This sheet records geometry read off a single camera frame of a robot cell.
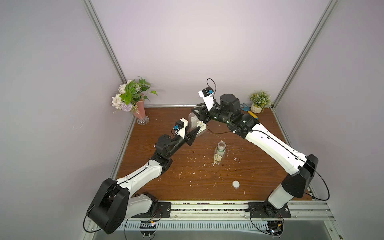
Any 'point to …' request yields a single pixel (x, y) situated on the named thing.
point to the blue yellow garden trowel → (246, 108)
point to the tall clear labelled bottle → (220, 152)
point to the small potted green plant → (260, 99)
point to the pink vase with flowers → (131, 96)
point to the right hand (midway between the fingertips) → (194, 104)
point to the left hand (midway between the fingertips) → (197, 125)
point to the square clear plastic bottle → (194, 121)
